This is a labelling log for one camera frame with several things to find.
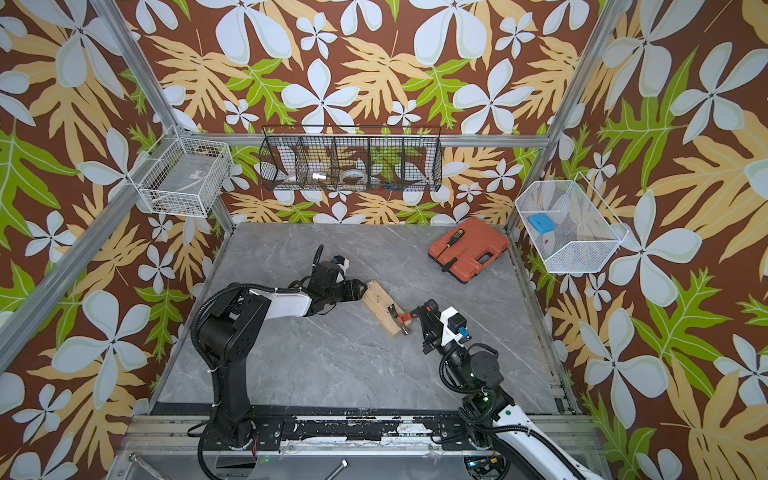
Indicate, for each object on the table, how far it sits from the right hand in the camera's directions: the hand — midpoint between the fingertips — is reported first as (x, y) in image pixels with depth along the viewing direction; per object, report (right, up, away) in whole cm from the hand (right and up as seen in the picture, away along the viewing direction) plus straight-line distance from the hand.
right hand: (420, 308), depth 71 cm
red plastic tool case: (+24, +14, +36) cm, 46 cm away
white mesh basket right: (+46, +19, +8) cm, 50 cm away
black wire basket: (-20, +45, +26) cm, 56 cm away
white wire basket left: (-67, +36, +13) cm, 77 cm away
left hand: (-17, +2, +30) cm, 34 cm away
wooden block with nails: (-11, -1, +23) cm, 26 cm away
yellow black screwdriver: (+17, +19, +37) cm, 45 cm away
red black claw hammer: (-3, -6, +15) cm, 17 cm away
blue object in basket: (+38, +22, +15) cm, 46 cm away
